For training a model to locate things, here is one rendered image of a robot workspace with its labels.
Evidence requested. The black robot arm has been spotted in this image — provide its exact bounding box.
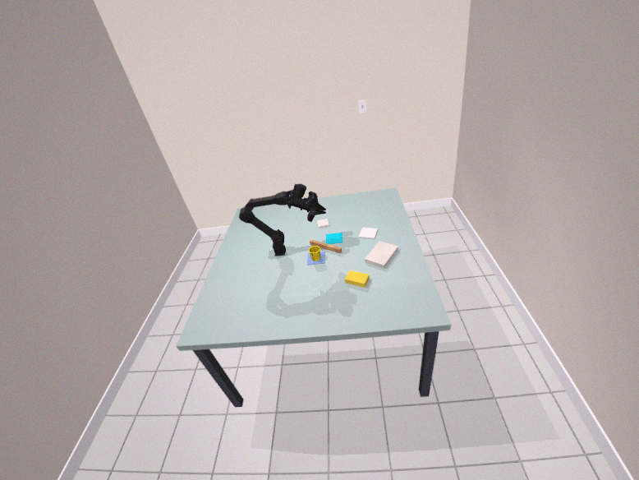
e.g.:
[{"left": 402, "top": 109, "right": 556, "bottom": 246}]
[{"left": 239, "top": 183, "right": 318, "bottom": 256}]

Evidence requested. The brown wooden plank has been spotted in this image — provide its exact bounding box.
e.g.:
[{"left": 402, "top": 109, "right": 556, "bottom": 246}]
[{"left": 310, "top": 240, "right": 342, "bottom": 253}]

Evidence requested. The olive yellow cup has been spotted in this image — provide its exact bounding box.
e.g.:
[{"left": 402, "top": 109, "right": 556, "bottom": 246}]
[{"left": 309, "top": 246, "right": 321, "bottom": 261}]

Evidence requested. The yellow flat bar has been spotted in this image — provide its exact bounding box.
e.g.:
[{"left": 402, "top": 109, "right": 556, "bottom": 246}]
[{"left": 345, "top": 270, "right": 370, "bottom": 288}]

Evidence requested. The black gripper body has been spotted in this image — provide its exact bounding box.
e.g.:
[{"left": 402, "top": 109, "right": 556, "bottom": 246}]
[{"left": 300, "top": 197, "right": 316, "bottom": 222}]

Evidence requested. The white flat slab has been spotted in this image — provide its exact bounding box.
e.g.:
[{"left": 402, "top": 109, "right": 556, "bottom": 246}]
[{"left": 359, "top": 228, "right": 378, "bottom": 239}]

